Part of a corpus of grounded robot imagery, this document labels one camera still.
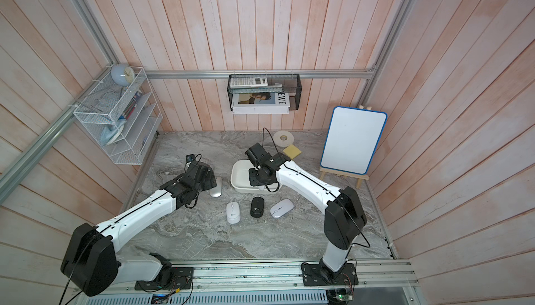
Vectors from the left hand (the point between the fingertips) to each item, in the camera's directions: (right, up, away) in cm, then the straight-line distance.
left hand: (203, 180), depth 87 cm
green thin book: (+30, +40, +2) cm, 50 cm away
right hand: (+22, +1, -1) cm, 22 cm away
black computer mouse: (+23, -12, +2) cm, 26 cm away
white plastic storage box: (+14, -2, +16) cm, 21 cm away
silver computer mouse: (+4, -6, +9) cm, 11 cm away
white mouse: (+12, -13, +1) cm, 18 cm away
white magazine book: (+23, +34, +7) cm, 41 cm away
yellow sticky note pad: (+42, +12, +28) cm, 51 cm away
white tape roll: (+37, +19, +31) cm, 52 cm away
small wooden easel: (+69, 0, +6) cm, 69 cm away
